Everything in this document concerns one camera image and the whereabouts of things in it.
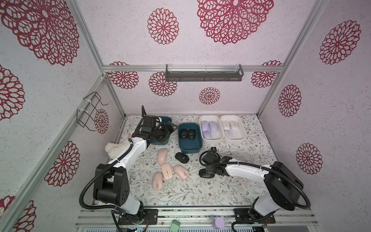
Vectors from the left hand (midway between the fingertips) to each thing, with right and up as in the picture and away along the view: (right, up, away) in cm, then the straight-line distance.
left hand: (175, 131), depth 85 cm
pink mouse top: (-9, -16, +9) cm, 21 cm away
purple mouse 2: (+22, -3, +20) cm, 30 cm away
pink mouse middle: (-5, -24, +3) cm, 25 cm away
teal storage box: (-11, +8, +30) cm, 33 cm away
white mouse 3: (+38, -3, +21) cm, 44 cm away
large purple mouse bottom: (+28, +3, +25) cm, 37 cm away
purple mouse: (+21, +4, +25) cm, 33 cm away
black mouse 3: (+5, -2, +21) cm, 22 cm away
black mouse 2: (+17, -26, +2) cm, 31 cm away
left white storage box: (+29, -5, +18) cm, 34 cm away
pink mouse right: (+5, -25, +1) cm, 25 cm away
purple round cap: (+21, -41, -20) cm, 50 cm away
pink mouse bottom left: (-10, -30, -2) cm, 31 cm away
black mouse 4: (+11, -2, +21) cm, 23 cm away
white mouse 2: (+43, +4, +25) cm, 50 cm away
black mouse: (+4, -17, +7) cm, 19 cm away
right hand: (+22, -21, +5) cm, 31 cm away
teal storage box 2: (+9, -11, +15) cm, 20 cm away
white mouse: (+38, +4, +25) cm, 46 cm away
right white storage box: (+47, -4, +21) cm, 52 cm away
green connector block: (+1, -46, -15) cm, 48 cm away
